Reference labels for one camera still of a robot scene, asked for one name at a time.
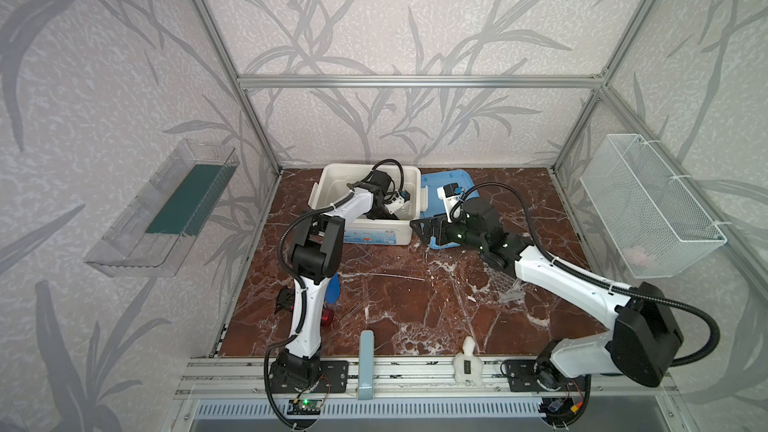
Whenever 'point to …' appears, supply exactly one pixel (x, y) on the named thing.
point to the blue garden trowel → (332, 290)
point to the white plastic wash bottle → (468, 366)
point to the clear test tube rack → (503, 288)
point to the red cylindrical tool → (327, 316)
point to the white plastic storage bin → (334, 178)
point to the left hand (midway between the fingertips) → (393, 214)
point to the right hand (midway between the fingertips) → (422, 212)
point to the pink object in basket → (636, 255)
